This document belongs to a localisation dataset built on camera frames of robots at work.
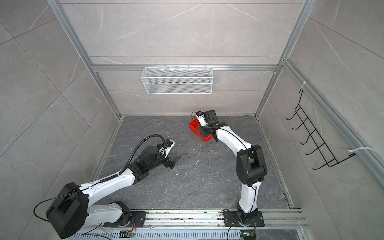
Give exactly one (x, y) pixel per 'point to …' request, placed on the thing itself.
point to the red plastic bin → (194, 125)
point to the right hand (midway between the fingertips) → (203, 126)
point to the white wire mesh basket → (177, 80)
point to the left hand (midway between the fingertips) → (174, 147)
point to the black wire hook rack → (314, 136)
